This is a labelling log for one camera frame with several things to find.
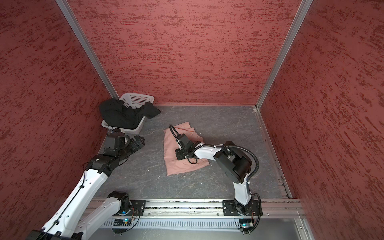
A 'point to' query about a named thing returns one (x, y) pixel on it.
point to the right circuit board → (246, 224)
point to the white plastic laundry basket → (135, 100)
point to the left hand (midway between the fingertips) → (138, 145)
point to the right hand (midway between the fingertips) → (178, 157)
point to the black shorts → (116, 113)
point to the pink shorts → (173, 165)
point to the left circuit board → (125, 222)
